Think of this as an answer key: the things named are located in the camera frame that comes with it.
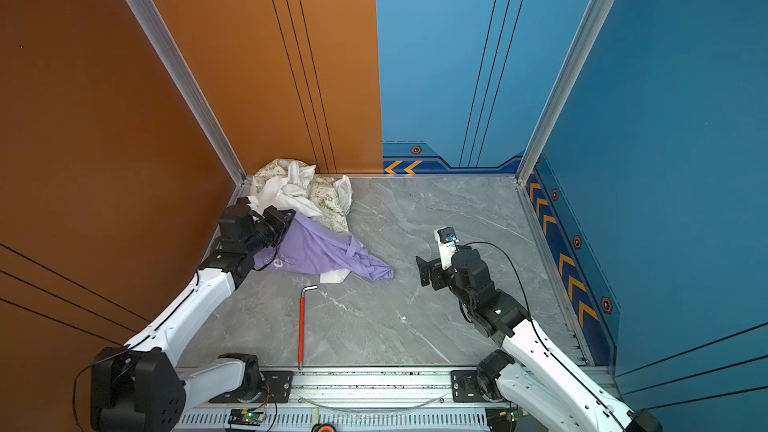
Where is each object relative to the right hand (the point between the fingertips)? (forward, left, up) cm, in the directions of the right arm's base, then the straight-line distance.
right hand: (431, 252), depth 76 cm
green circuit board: (-33, +45, -20) cm, 59 cm away
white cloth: (+23, +43, -1) cm, 49 cm away
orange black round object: (-35, +26, -16) cm, 46 cm away
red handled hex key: (-12, +36, -19) cm, 42 cm away
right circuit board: (-33, -16, -22) cm, 43 cm away
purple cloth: (+8, +35, -9) cm, 37 cm away
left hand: (+12, +36, +5) cm, 38 cm away
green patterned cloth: (+25, +33, -4) cm, 42 cm away
